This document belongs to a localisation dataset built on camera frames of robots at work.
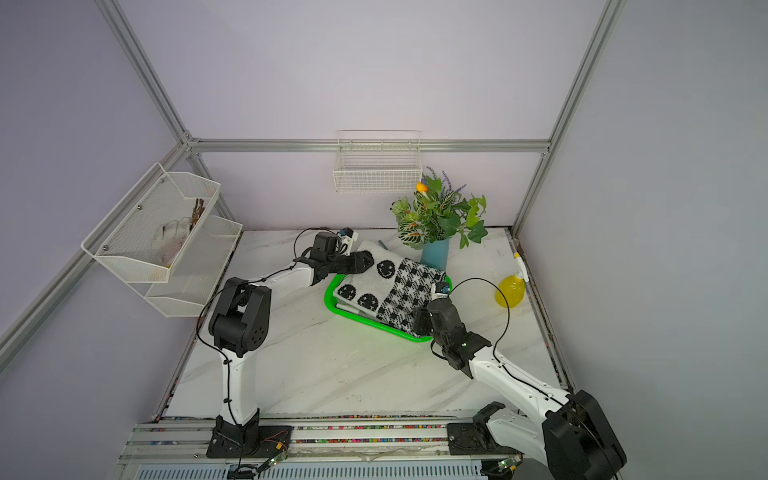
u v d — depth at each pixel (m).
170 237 0.78
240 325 0.55
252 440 0.66
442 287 0.75
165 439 0.75
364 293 0.87
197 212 0.82
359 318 0.88
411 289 0.87
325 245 0.80
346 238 0.91
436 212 0.76
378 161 0.96
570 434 0.40
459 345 0.63
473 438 0.73
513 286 0.93
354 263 0.88
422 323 0.75
